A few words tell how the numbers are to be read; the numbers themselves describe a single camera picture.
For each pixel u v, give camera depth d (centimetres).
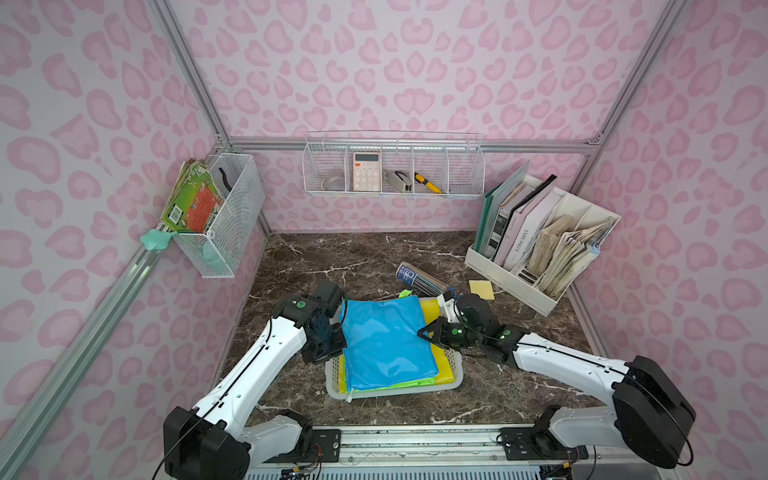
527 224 89
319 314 54
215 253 73
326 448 74
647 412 41
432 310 86
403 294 88
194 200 73
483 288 104
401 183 91
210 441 37
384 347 75
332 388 73
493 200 87
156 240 62
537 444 65
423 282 98
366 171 95
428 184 98
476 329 63
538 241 96
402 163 101
